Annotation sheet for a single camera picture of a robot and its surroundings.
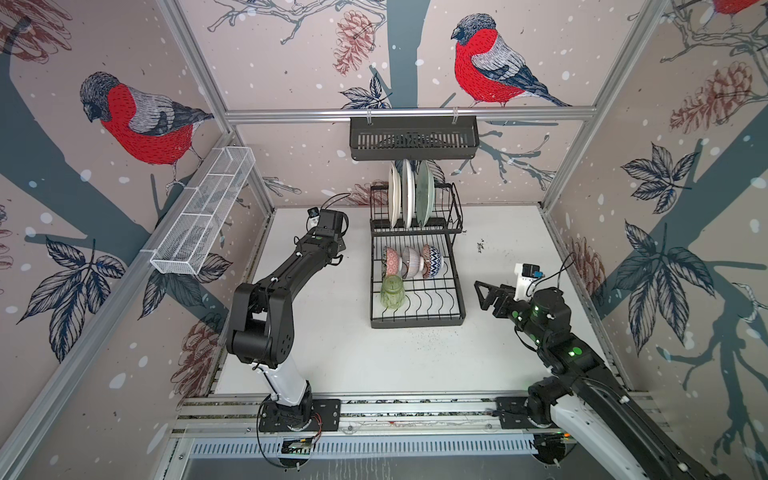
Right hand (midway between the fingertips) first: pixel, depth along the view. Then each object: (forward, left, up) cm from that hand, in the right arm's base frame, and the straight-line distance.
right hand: (485, 288), depth 77 cm
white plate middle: (+16, +21, +19) cm, 32 cm away
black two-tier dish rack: (+12, +19, -16) cm, 27 cm away
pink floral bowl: (+13, +26, -7) cm, 30 cm away
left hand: (+17, +46, -2) cm, 50 cm away
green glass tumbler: (+3, +25, -9) cm, 27 cm away
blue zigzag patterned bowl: (+13, +12, -7) cm, 20 cm away
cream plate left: (+17, +24, +17) cm, 34 cm away
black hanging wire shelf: (+56, +20, +11) cm, 60 cm away
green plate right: (+17, +16, +17) cm, 29 cm away
